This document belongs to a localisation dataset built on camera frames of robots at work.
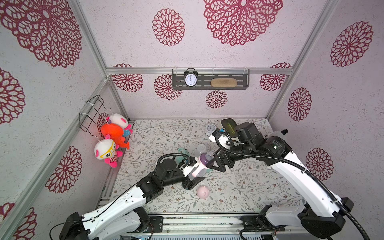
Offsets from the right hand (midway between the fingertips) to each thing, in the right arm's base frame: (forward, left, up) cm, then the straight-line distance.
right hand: (210, 158), depth 62 cm
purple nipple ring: (0, +2, +1) cm, 2 cm away
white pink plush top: (+33, +55, -11) cm, 65 cm away
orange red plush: (+23, +54, -11) cm, 59 cm away
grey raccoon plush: (+24, -42, -13) cm, 50 cm away
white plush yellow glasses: (+11, +55, -11) cm, 57 cm away
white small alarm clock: (+42, -4, -29) cm, 51 cm away
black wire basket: (+23, +61, +4) cm, 65 cm away
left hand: (0, +5, -12) cm, 13 cm away
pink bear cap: (-5, +2, -27) cm, 28 cm away
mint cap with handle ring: (0, +13, -1) cm, 13 cm away
